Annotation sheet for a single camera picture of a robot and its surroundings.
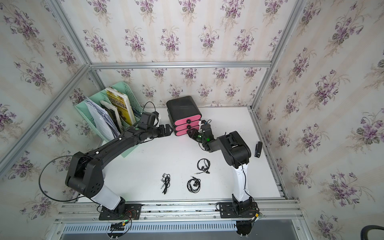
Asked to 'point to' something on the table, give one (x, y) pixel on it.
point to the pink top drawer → (187, 120)
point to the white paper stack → (105, 125)
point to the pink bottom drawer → (181, 132)
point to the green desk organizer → (82, 108)
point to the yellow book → (123, 104)
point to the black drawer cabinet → (183, 114)
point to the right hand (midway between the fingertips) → (189, 132)
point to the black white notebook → (114, 114)
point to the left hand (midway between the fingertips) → (169, 131)
